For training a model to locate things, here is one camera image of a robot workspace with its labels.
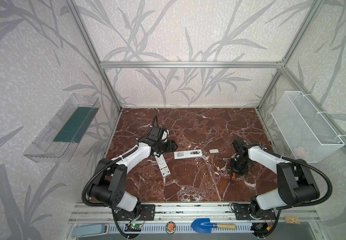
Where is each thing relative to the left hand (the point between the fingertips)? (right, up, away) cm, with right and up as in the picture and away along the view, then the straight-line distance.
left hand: (175, 143), depth 89 cm
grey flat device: (-37, -36, -22) cm, 56 cm away
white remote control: (+8, -8, +5) cm, 12 cm away
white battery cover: (+24, -6, +8) cm, 26 cm away
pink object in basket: (+62, -2, -16) cm, 64 cm away
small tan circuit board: (+57, -34, -18) cm, 69 cm away
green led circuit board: (-20, -39, -17) cm, 47 cm away
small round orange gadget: (-1, -37, -19) cm, 42 cm away
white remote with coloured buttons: (-8, -13, 0) cm, 15 cm away
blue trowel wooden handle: (+15, -37, -18) cm, 44 cm away
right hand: (+33, -15, 0) cm, 36 cm away
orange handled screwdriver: (+33, -18, -6) cm, 38 cm away
